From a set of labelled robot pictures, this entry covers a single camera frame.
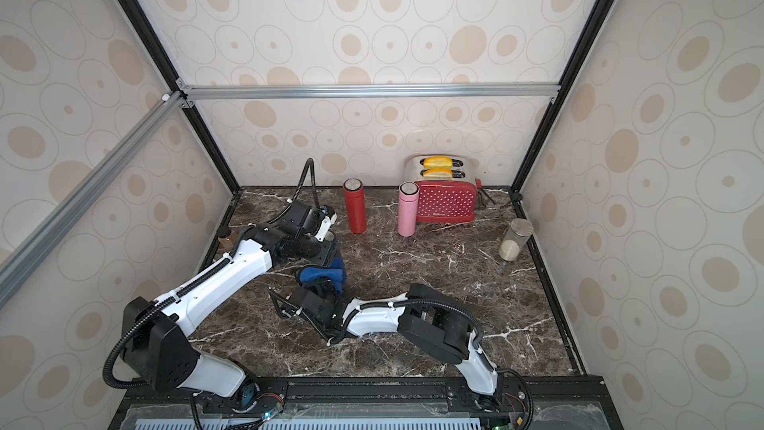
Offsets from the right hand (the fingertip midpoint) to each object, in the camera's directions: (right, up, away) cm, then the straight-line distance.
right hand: (321, 281), depth 85 cm
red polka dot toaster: (+39, +28, +12) cm, 49 cm away
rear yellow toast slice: (+36, +37, +15) cm, 54 cm away
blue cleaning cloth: (+4, +3, -2) cm, 5 cm away
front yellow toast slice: (+36, +33, +12) cm, 50 cm away
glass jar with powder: (+58, +13, +4) cm, 60 cm away
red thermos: (+9, +24, +9) cm, 27 cm away
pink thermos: (+25, +23, +6) cm, 35 cm away
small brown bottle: (-33, +11, +10) cm, 36 cm away
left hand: (+5, +10, -3) cm, 11 cm away
